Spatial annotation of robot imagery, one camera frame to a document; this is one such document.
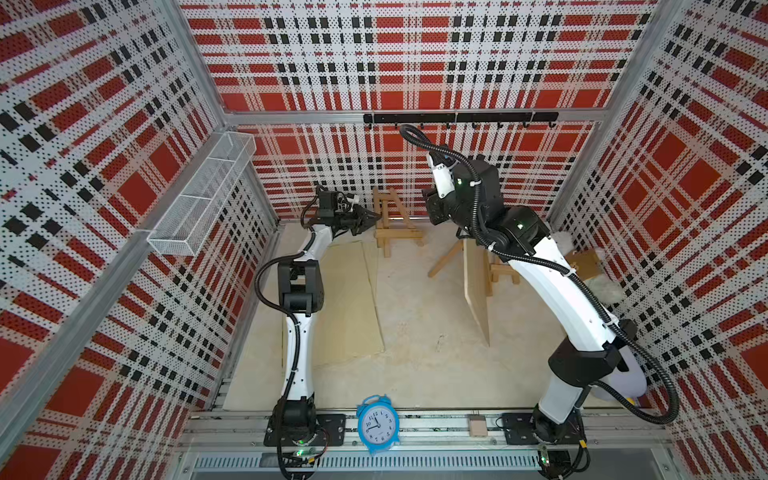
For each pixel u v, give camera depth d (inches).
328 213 35.7
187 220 35.9
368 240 43.4
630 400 17.4
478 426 29.1
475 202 17.4
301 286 26.8
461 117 34.9
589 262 38.1
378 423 28.8
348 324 38.0
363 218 37.7
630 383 29.6
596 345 16.4
